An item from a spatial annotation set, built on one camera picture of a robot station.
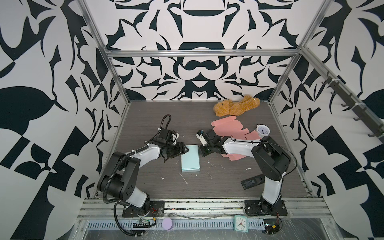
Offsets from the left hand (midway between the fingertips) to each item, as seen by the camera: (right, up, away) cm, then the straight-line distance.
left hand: (186, 148), depth 89 cm
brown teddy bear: (+28, +25, +16) cm, 41 cm away
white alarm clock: (+51, +10, +12) cm, 53 cm away
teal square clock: (+26, -30, -21) cm, 44 cm away
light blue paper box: (+3, -6, -2) cm, 7 cm away
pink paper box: (+29, +12, +17) cm, 36 cm away
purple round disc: (-6, -26, -27) cm, 37 cm away
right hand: (+8, -1, +4) cm, 9 cm away
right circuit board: (+41, -32, -18) cm, 55 cm away
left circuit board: (-19, -32, -17) cm, 41 cm away
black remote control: (+35, -17, -7) cm, 39 cm away
